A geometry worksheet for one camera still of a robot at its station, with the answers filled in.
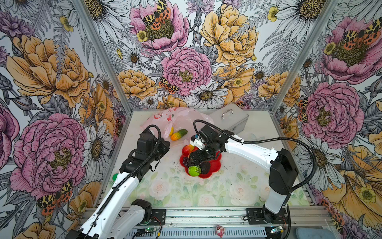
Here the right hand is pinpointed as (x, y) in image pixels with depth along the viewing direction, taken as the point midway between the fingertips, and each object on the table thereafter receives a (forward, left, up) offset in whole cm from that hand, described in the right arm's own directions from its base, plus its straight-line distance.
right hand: (197, 165), depth 78 cm
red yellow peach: (+14, +6, -7) cm, 17 cm away
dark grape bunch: (+6, +7, -8) cm, 12 cm away
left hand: (+7, +13, +8) cm, 17 cm away
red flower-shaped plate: (+5, -11, -10) cm, 16 cm away
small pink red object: (-27, -9, -8) cm, 30 cm away
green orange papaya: (+26, +12, -9) cm, 31 cm away
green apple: (-2, +2, -3) cm, 4 cm away
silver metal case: (+31, -23, +1) cm, 38 cm away
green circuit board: (-26, +24, -13) cm, 38 cm away
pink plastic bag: (+38, +14, -12) cm, 42 cm away
